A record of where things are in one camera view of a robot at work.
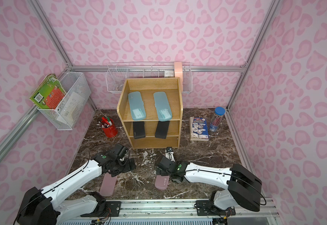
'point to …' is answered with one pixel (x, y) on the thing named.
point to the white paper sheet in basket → (72, 108)
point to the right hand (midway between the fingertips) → (163, 166)
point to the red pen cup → (108, 127)
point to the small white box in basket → (169, 73)
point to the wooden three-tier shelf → (150, 86)
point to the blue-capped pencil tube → (217, 118)
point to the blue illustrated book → (198, 129)
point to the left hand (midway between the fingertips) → (131, 166)
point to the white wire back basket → (116, 72)
